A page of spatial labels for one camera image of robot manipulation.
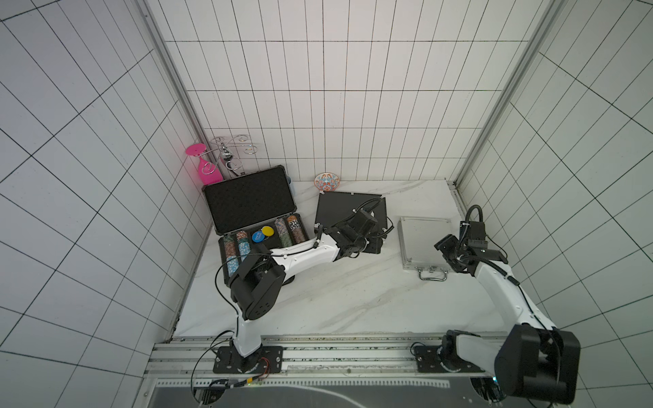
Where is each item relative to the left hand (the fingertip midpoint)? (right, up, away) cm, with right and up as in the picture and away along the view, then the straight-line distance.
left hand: (370, 246), depth 86 cm
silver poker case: (+20, +2, +9) cm, 22 cm away
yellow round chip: (-39, +4, +12) cm, 41 cm away
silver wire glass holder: (-54, +34, +6) cm, 64 cm away
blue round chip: (-42, +2, +8) cm, 43 cm away
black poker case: (-13, +13, +18) cm, 26 cm away
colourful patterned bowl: (-16, +25, +31) cm, 43 cm away
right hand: (+25, 0, 0) cm, 25 cm away
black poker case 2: (-45, +13, +14) cm, 49 cm away
